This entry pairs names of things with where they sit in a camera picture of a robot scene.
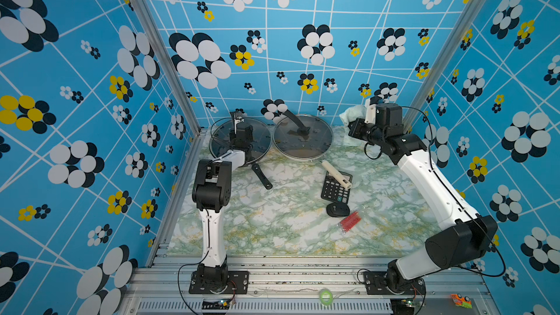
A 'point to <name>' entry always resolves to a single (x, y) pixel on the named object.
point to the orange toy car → (461, 301)
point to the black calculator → (333, 190)
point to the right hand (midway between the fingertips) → (352, 122)
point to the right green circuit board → (402, 305)
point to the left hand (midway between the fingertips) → (241, 126)
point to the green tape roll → (326, 297)
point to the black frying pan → (267, 184)
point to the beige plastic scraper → (345, 182)
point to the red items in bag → (348, 222)
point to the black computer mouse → (337, 210)
